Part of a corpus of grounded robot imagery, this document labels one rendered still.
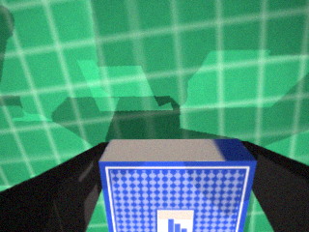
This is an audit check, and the green cutting mat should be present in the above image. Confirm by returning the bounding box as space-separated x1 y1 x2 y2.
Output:
0 0 309 191

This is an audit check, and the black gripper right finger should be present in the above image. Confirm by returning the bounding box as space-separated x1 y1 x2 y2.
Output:
241 141 309 232

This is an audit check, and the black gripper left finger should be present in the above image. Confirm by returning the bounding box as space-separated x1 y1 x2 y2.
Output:
0 142 109 232

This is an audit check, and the blue boxed card deck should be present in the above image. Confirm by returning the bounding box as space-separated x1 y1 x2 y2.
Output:
98 139 257 232

